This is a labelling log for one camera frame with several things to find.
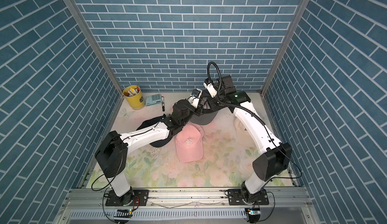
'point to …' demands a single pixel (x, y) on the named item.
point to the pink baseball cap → (189, 143)
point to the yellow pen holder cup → (133, 95)
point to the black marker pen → (163, 103)
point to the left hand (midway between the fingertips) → (205, 98)
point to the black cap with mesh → (207, 118)
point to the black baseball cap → (152, 122)
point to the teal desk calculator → (153, 100)
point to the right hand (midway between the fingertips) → (212, 98)
